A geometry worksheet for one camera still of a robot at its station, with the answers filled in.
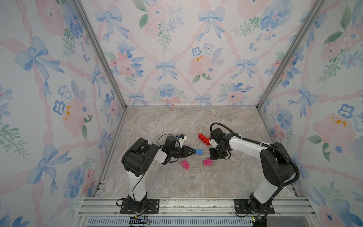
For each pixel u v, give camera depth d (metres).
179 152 0.84
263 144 0.52
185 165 0.86
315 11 0.70
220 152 0.78
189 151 0.89
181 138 0.89
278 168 0.47
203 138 0.98
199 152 0.90
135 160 0.52
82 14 0.71
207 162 0.86
